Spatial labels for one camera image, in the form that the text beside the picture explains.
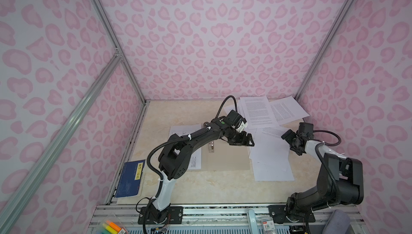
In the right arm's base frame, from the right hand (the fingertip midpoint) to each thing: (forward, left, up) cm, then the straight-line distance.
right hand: (289, 138), depth 93 cm
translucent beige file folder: (-9, +43, -5) cm, 44 cm away
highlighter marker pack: (-45, +88, -3) cm, 99 cm away
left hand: (-8, +25, +8) cm, 27 cm away
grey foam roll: (-41, -10, -2) cm, 42 cm away
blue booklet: (-24, +87, -3) cm, 90 cm away
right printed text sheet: (+27, -8, -6) cm, 29 cm away
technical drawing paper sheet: (-12, +54, -5) cm, 55 cm away
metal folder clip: (-4, +45, -4) cm, 46 cm away
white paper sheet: (-10, +11, -5) cm, 16 cm away
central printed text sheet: (+24, +13, -6) cm, 28 cm away
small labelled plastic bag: (-42, +20, -2) cm, 47 cm away
